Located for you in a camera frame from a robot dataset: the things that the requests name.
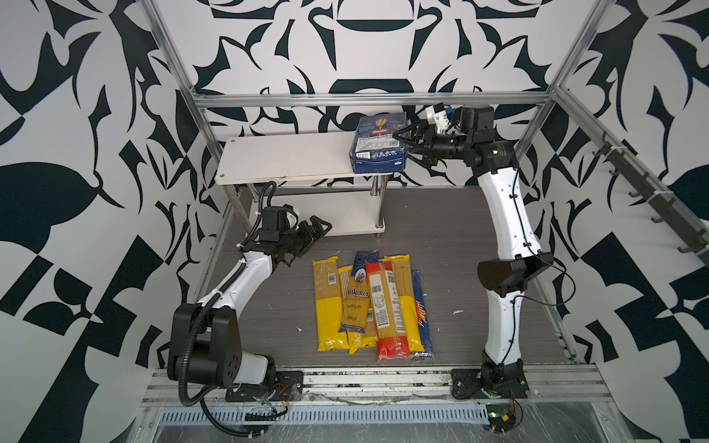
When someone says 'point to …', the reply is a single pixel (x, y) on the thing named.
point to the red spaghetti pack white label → (392, 340)
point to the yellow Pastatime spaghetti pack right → (402, 266)
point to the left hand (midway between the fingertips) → (321, 227)
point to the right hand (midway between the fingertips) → (397, 139)
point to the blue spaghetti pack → (427, 353)
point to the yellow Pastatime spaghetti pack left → (356, 341)
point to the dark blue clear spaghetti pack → (360, 260)
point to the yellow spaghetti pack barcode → (331, 329)
